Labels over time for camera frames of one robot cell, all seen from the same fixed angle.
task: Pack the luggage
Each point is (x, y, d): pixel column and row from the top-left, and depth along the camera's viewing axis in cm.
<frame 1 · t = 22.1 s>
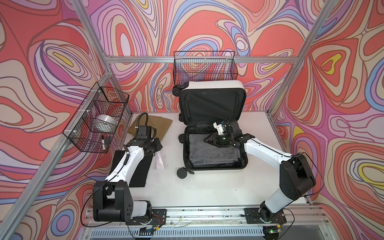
left hand: (161, 144, 87), fingers closed
right hand: (206, 144, 85), fingers open
black and white open suitcase: (201, 103, 86), point 31 cm above the table
khaki folded garment: (160, 124, 113), point 2 cm above the table
clear plastic bag: (159, 162, 85), point 9 cm above the table

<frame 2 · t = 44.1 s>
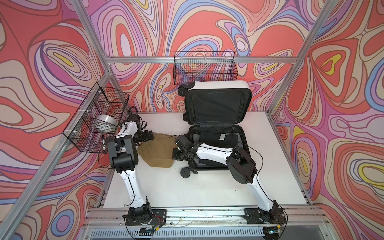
left hand: (147, 139, 101), fingers open
right hand: (173, 159, 92), fingers closed
khaki folded garment: (158, 152, 96), point 4 cm above the table
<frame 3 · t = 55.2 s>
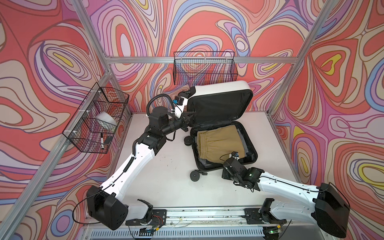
left hand: (196, 113, 67), fingers closed
right hand: (225, 173, 84), fingers closed
khaki folded garment: (216, 145, 91), point 11 cm above the table
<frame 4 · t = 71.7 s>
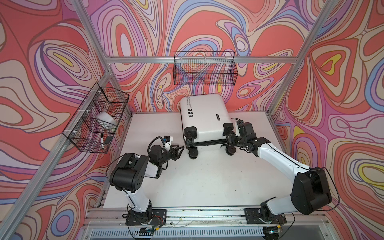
left hand: (182, 146, 91), fingers open
right hand: (231, 141, 88), fingers open
black and white open suitcase: (207, 121, 90), point 21 cm above the table
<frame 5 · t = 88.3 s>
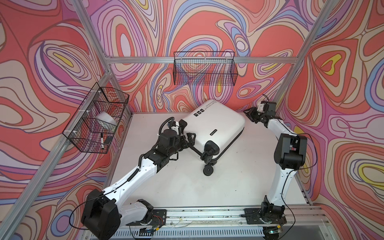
left hand: (191, 135, 78), fingers open
right hand: (244, 113, 100), fingers open
black and white open suitcase: (216, 125, 87), point 21 cm above the table
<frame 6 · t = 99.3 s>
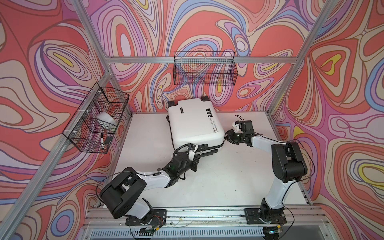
left hand: (202, 156, 85), fingers closed
right hand: (223, 138, 97), fingers open
black and white open suitcase: (194, 121, 92), point 20 cm above the table
